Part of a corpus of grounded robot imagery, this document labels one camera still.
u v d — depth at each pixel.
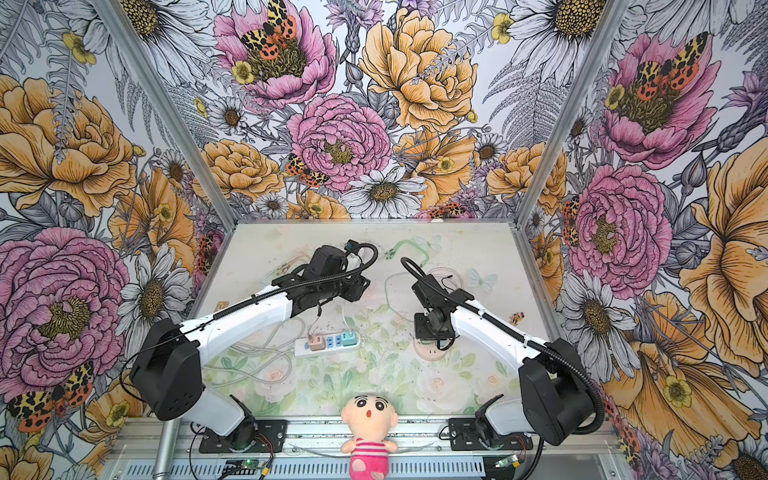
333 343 0.87
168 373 0.43
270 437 0.73
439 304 0.62
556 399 0.42
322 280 0.58
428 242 1.15
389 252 1.12
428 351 0.85
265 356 0.87
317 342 0.83
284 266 1.08
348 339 0.83
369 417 0.70
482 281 1.05
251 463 0.71
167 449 0.71
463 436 0.74
